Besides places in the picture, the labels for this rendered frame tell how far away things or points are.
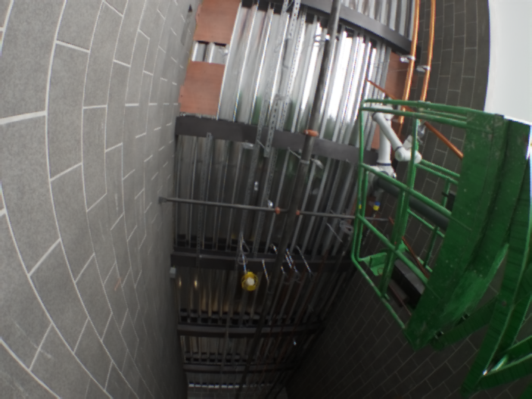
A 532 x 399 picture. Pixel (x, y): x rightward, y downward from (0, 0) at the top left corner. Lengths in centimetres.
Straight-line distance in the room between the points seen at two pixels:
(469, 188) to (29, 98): 159
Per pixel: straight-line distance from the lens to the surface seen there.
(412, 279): 207
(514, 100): 311
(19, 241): 72
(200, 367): 637
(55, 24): 78
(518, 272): 128
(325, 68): 219
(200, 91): 282
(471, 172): 118
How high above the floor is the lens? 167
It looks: 65 degrees up
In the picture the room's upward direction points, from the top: 24 degrees counter-clockwise
